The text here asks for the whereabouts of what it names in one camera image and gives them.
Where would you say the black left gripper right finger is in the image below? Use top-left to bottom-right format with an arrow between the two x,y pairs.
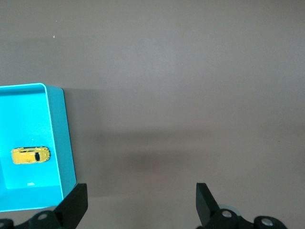
195,182 -> 255,229

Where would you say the yellow toy beetle car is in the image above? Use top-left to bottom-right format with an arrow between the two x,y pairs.
10,146 -> 51,166

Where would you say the turquoise plastic bin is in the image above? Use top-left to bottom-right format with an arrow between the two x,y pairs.
0,82 -> 78,213

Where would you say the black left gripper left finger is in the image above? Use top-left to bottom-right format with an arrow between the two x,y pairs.
13,183 -> 89,229

